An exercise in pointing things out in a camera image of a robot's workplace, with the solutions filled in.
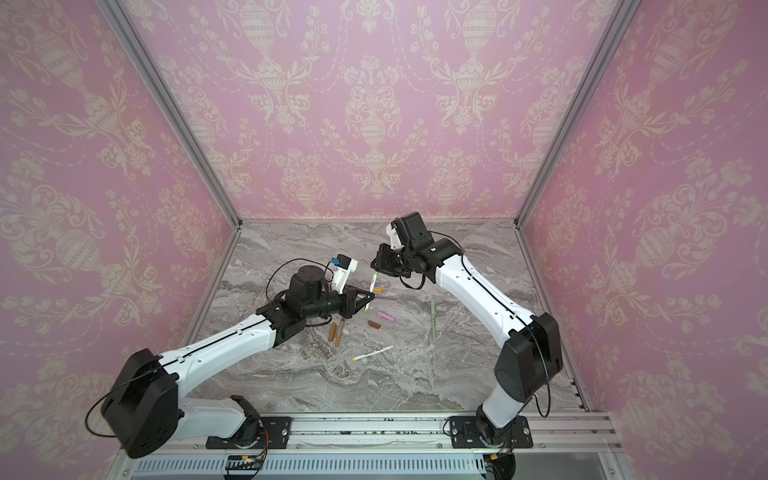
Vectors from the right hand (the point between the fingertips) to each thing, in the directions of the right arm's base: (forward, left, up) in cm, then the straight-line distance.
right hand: (372, 264), depth 79 cm
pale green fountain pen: (-4, -18, -23) cm, 29 cm away
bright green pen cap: (-3, -1, 0) cm, 3 cm away
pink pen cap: (-3, -3, -23) cm, 23 cm away
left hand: (-8, 0, -3) cm, 9 cm away
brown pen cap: (-6, +1, -24) cm, 24 cm away
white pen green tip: (-6, 0, -3) cm, 7 cm away
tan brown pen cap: (-8, +14, -23) cm, 28 cm away
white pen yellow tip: (-15, +2, -23) cm, 28 cm away
